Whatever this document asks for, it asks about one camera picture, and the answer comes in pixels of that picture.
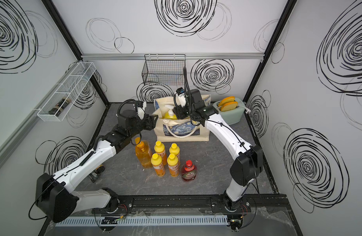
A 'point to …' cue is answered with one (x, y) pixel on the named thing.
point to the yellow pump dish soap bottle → (169, 114)
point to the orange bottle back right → (174, 149)
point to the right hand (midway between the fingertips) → (178, 107)
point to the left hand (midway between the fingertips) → (153, 115)
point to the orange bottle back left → (159, 149)
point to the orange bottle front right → (172, 161)
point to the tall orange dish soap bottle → (143, 152)
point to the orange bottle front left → (156, 161)
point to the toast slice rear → (226, 100)
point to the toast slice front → (228, 105)
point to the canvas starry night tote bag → (177, 130)
